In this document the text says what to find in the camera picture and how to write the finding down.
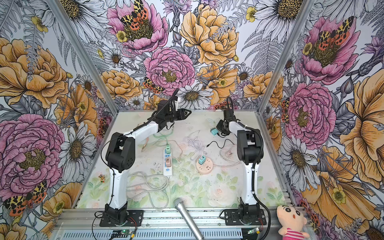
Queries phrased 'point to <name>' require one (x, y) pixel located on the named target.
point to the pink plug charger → (168, 163)
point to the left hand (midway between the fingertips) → (190, 115)
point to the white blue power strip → (167, 171)
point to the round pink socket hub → (204, 165)
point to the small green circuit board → (120, 233)
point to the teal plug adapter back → (214, 131)
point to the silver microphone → (182, 208)
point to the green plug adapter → (168, 149)
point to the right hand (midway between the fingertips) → (219, 130)
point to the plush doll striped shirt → (292, 221)
